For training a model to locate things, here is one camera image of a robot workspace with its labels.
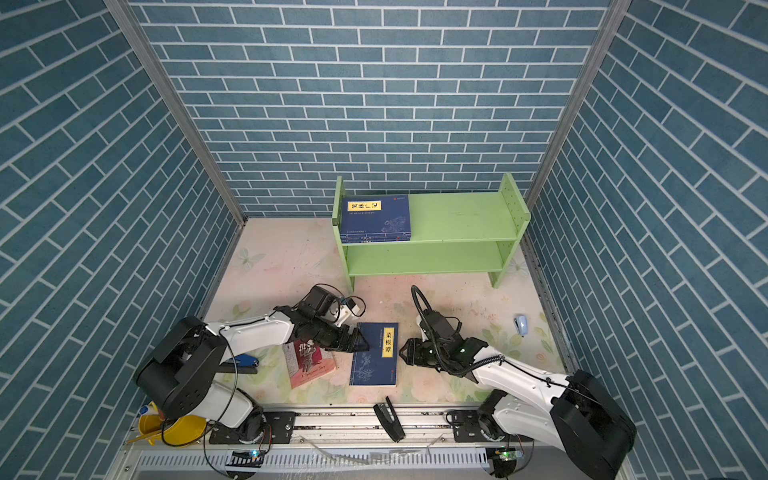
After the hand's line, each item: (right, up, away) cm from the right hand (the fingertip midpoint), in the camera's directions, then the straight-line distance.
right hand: (401, 352), depth 83 cm
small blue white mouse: (+37, +6, +7) cm, 38 cm away
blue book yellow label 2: (-7, +37, -4) cm, 38 cm away
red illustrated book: (-27, -3, +2) cm, 28 cm away
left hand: (-12, +1, +1) cm, 12 cm away
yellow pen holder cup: (-49, -11, -17) cm, 53 cm away
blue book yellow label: (-7, -4, 0) cm, 8 cm away
